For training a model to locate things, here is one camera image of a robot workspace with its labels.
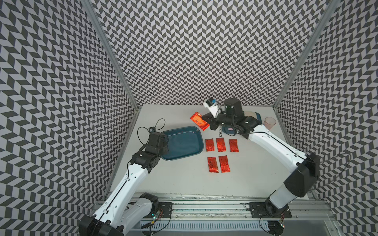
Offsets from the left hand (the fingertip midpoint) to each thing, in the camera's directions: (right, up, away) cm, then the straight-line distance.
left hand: (160, 145), depth 79 cm
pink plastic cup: (+72, +12, +25) cm, 77 cm away
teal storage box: (+13, +1, +3) cm, 13 cm away
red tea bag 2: (+28, -3, +17) cm, 33 cm away
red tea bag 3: (+36, -3, +17) cm, 40 cm away
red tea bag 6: (+37, -13, +10) cm, 40 cm away
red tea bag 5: (+30, -14, +8) cm, 34 cm away
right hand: (+24, +15, -4) cm, 28 cm away
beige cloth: (+63, +19, +39) cm, 77 cm away
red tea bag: (+23, +12, -4) cm, 26 cm away
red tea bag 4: (+44, -3, +17) cm, 48 cm away
